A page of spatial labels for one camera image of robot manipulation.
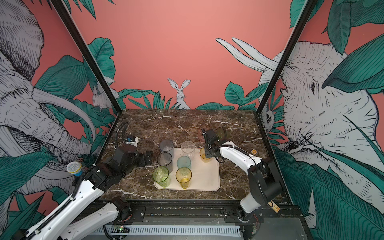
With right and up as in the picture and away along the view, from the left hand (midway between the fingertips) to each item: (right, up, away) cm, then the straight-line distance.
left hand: (145, 151), depth 74 cm
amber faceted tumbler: (+30, -5, +12) cm, 33 cm away
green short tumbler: (+39, +9, +3) cm, 40 cm away
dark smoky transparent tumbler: (+8, -7, +10) cm, 15 cm away
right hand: (+34, -2, +15) cm, 37 cm away
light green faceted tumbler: (+6, -16, +9) cm, 19 cm away
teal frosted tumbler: (+18, -9, +14) cm, 24 cm away
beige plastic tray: (+31, -17, +14) cm, 38 cm away
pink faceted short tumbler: (+29, +4, +31) cm, 43 cm away
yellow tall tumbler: (+19, -14, +6) cm, 24 cm away
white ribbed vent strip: (+14, -37, -3) cm, 40 cm away
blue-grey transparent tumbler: (+6, -1, +24) cm, 24 cm away
